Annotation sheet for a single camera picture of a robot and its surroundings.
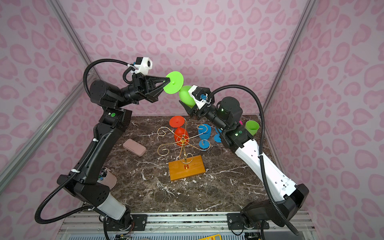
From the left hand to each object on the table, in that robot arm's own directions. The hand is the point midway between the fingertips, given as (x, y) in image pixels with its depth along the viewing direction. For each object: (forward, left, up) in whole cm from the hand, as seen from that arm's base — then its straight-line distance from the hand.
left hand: (167, 81), depth 44 cm
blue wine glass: (+25, -23, -63) cm, 72 cm away
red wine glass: (+3, -1, -30) cm, 30 cm away
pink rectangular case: (+15, +33, -59) cm, 69 cm away
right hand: (+8, -6, -9) cm, 14 cm away
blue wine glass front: (+4, -12, -29) cm, 32 cm away
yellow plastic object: (-34, -14, -59) cm, 70 cm away
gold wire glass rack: (0, -2, -60) cm, 60 cm away
